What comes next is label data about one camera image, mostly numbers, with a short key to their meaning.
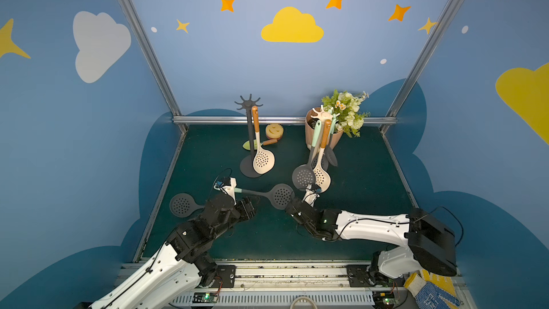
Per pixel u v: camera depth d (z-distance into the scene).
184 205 0.89
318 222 0.62
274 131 1.17
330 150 1.03
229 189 0.65
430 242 0.43
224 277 0.74
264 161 0.94
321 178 0.87
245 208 0.62
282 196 0.86
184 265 0.48
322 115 0.70
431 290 0.72
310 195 0.74
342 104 0.88
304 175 0.86
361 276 0.75
